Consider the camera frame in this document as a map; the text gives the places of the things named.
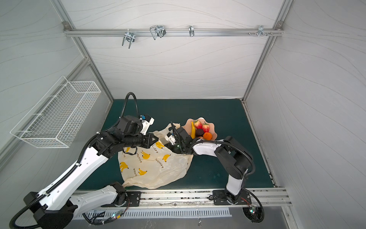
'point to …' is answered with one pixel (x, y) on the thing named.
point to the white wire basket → (55, 120)
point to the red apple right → (206, 127)
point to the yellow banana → (193, 130)
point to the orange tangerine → (207, 136)
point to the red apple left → (198, 125)
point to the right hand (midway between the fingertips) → (159, 156)
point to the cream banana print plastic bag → (154, 166)
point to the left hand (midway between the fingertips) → (156, 140)
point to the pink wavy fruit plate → (187, 127)
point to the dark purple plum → (199, 132)
